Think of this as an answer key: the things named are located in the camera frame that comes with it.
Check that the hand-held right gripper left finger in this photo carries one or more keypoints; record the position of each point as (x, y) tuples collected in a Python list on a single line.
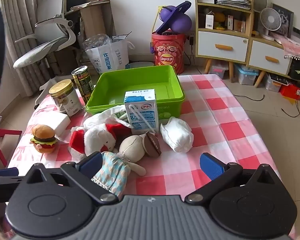
[(90, 164)]

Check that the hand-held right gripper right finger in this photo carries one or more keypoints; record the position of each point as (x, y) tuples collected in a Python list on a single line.
[(211, 166)]

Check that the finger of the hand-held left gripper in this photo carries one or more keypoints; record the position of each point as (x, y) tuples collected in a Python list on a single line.
[(5, 180), (7, 172)]

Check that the beige doll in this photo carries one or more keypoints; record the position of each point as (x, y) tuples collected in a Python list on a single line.
[(115, 172)]

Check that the white knotted cloth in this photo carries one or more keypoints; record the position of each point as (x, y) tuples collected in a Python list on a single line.
[(100, 118)]

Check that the burger plush toy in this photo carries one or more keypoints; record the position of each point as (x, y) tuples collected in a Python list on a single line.
[(43, 137)]

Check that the green plastic bin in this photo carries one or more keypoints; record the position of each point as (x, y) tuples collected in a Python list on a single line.
[(140, 80)]

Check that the red stool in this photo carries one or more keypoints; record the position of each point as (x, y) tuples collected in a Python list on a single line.
[(5, 133)]

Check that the pink checked tablecloth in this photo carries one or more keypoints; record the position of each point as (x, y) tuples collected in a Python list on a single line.
[(225, 130)]

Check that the white rolled cloth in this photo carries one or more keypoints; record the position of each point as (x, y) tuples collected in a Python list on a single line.
[(177, 135)]

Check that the white foam block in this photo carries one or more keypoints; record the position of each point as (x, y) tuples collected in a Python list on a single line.
[(60, 121)]

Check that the clear jar with gold lid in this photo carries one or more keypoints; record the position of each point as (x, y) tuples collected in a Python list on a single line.
[(65, 100)]

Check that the blue white milk carton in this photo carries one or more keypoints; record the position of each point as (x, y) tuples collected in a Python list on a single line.
[(142, 110)]

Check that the dark green can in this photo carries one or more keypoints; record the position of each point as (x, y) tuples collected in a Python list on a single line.
[(83, 85)]

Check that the clear storage box blue lid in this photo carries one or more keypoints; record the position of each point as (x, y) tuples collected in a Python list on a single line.
[(246, 75)]

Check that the clear storage box pink contents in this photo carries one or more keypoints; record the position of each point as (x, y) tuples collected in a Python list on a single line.
[(218, 68)]

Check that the white paper bag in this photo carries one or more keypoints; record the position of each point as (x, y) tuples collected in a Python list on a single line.
[(110, 57)]

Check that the red box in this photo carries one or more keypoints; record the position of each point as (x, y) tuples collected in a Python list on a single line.
[(291, 92)]

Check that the red snack bucket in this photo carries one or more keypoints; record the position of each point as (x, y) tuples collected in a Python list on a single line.
[(168, 52)]

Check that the tall wooden shelf cabinet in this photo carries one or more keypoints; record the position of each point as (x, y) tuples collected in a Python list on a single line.
[(222, 45)]

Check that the low wooden drawer cabinet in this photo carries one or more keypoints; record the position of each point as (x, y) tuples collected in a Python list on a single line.
[(268, 57)]

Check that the clear plastic bag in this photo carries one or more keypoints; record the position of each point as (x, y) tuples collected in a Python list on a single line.
[(97, 41)]

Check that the white office chair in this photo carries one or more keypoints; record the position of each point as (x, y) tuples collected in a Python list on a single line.
[(40, 50)]

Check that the small white box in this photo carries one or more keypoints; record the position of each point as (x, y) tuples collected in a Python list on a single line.
[(209, 21)]

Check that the pink floral cloth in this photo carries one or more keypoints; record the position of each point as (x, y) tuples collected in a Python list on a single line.
[(295, 46)]

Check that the yellow toy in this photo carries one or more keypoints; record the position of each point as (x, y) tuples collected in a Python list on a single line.
[(220, 20)]

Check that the purple pogo ball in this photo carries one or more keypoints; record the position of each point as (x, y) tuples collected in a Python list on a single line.
[(181, 22)]

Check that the beige curtain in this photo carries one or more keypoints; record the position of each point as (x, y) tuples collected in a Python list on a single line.
[(17, 17)]

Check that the small white desk fan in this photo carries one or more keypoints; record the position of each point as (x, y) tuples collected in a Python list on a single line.
[(270, 20)]

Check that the black monitor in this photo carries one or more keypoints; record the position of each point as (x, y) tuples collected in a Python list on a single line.
[(76, 0)]

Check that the stack of papers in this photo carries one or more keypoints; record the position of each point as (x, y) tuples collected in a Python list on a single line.
[(233, 1)]

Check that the black wall plug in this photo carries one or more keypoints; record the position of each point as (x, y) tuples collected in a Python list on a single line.
[(191, 38)]

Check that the dark picture frame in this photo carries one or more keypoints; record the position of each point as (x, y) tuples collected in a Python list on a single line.
[(286, 20)]

